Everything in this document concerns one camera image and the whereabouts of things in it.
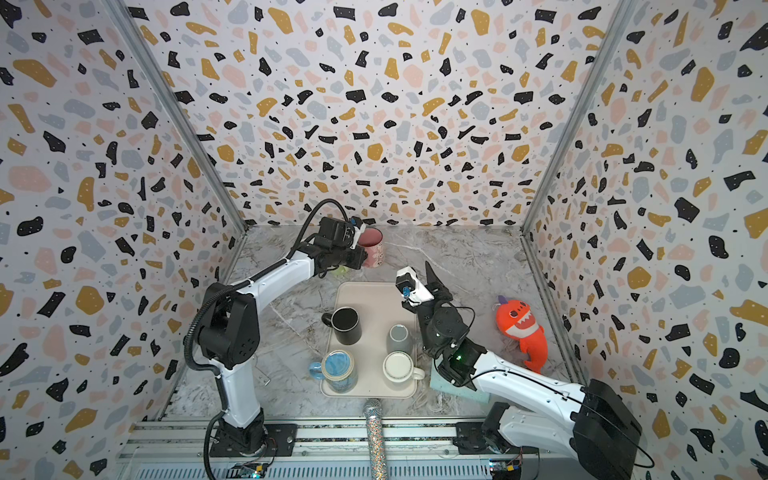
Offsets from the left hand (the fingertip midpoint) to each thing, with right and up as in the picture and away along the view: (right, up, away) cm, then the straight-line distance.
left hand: (366, 248), depth 93 cm
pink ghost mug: (+1, +3, +4) cm, 5 cm away
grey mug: (+10, -25, -11) cm, 29 cm away
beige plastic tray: (+2, -30, -4) cm, 31 cm away
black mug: (-5, -22, -8) cm, 24 cm away
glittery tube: (+4, -41, -18) cm, 45 cm away
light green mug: (-6, -7, -9) cm, 13 cm away
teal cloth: (+19, -27, -35) cm, 48 cm away
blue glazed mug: (-5, -31, -18) cm, 36 cm away
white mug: (+10, -32, -14) cm, 36 cm away
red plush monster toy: (+45, -21, -6) cm, 50 cm away
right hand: (+16, -4, -23) cm, 28 cm away
